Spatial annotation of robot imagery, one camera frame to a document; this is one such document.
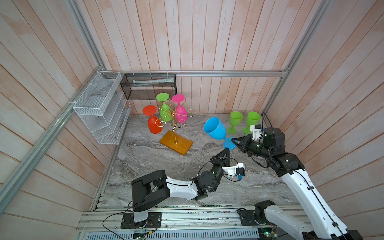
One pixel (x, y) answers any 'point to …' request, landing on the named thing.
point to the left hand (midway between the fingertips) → (224, 149)
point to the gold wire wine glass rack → (181, 145)
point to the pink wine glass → (181, 115)
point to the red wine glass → (155, 125)
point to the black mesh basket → (147, 86)
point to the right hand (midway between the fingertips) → (231, 139)
